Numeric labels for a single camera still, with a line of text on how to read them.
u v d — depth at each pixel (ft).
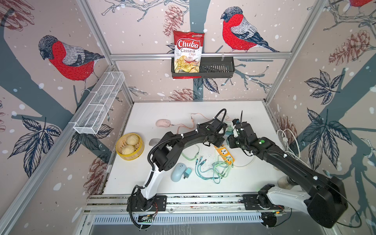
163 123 3.40
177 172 2.68
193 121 3.42
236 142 2.30
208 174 2.73
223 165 2.79
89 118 2.34
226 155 2.88
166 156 1.74
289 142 3.28
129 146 2.94
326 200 1.24
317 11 2.41
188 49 2.74
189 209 2.39
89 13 2.40
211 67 3.51
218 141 2.74
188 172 2.68
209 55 2.91
